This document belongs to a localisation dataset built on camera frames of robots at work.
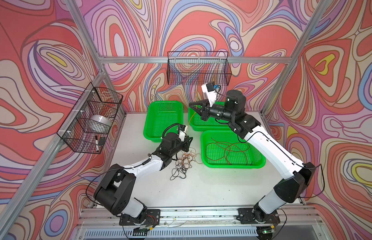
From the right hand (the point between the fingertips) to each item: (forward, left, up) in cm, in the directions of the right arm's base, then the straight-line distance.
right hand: (191, 108), depth 65 cm
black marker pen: (-7, +47, -15) cm, 50 cm away
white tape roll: (+1, +44, -8) cm, 45 cm away
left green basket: (+36, +23, -40) cm, 59 cm away
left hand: (+2, -1, -24) cm, 24 cm away
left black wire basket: (0, +50, -9) cm, 51 cm away
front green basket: (-5, -29, -41) cm, 51 cm away
